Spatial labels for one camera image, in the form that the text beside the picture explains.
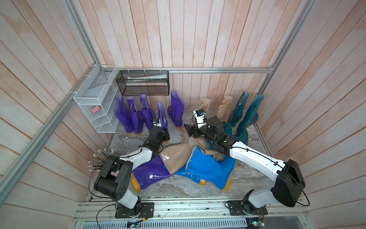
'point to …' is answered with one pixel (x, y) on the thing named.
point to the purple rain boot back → (175, 111)
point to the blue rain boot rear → (191, 176)
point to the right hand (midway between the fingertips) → (189, 121)
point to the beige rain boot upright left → (206, 104)
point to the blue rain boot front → (218, 172)
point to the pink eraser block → (96, 109)
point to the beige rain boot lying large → (175, 155)
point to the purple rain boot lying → (148, 172)
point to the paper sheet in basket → (133, 79)
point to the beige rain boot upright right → (223, 113)
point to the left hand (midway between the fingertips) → (166, 130)
